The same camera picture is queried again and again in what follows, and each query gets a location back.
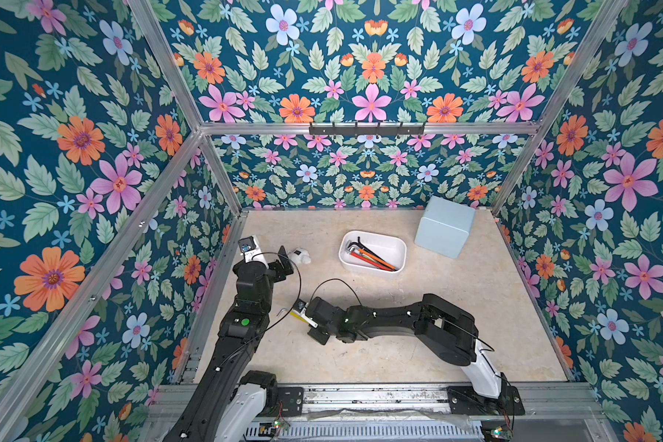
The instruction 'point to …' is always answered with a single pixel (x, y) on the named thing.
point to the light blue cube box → (445, 226)
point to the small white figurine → (300, 255)
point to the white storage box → (373, 251)
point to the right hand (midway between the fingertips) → (312, 321)
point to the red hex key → (369, 262)
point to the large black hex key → (358, 244)
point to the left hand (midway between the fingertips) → (271, 250)
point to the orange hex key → (377, 260)
